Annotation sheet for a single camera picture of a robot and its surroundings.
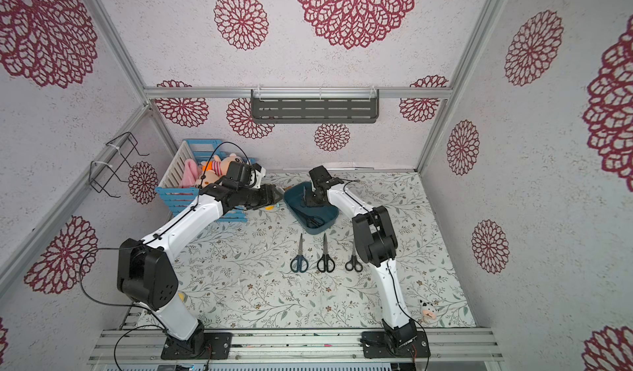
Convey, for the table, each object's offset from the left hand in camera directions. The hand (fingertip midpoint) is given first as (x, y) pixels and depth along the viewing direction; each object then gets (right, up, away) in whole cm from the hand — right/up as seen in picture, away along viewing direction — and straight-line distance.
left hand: (277, 198), depth 86 cm
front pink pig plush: (-28, +8, +9) cm, 30 cm away
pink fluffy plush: (-38, +10, +15) cm, 42 cm away
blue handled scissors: (+7, -24, +6) cm, 26 cm away
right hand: (+15, -1, +18) cm, 23 cm away
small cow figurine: (+50, -36, -7) cm, 62 cm away
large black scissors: (+12, -10, +17) cm, 23 cm away
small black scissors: (+28, -24, +5) cm, 37 cm away
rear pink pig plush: (-30, +12, +17) cm, 37 cm away
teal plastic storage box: (+4, 0, +23) cm, 24 cm away
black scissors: (+17, -24, +6) cm, 30 cm away
